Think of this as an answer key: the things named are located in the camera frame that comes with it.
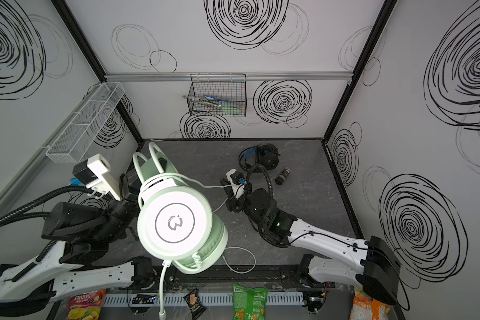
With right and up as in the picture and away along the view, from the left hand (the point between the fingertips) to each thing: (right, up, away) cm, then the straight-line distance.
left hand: (160, 163), depth 39 cm
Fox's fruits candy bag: (-36, -48, +26) cm, 65 cm away
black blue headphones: (+29, +2, +63) cm, 69 cm away
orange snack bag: (+57, -49, +26) cm, 80 cm away
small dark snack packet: (+1, -50, +27) cm, 57 cm away
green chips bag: (+19, -48, +26) cm, 58 cm away
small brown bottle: (+35, -10, +59) cm, 70 cm away
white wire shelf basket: (-46, +9, +34) cm, 58 cm away
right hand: (+9, -7, +27) cm, 29 cm away
